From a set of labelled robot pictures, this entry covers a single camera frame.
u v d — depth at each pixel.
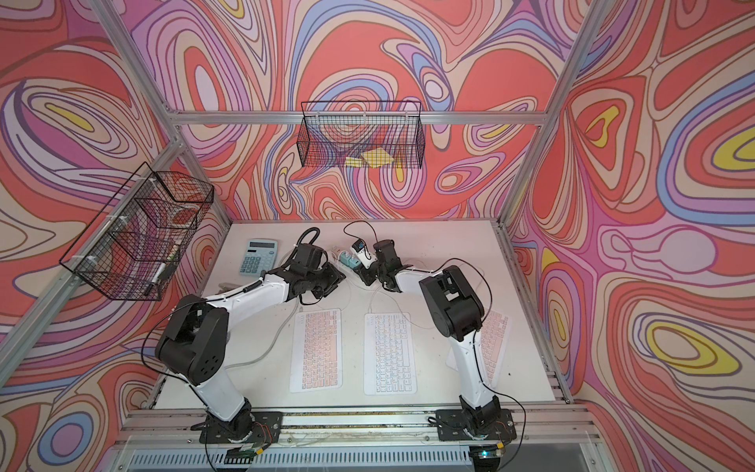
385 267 0.82
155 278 0.72
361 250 0.89
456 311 0.57
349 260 0.99
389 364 0.84
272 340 0.88
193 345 0.47
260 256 1.05
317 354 0.86
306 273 0.72
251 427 0.72
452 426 0.72
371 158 0.91
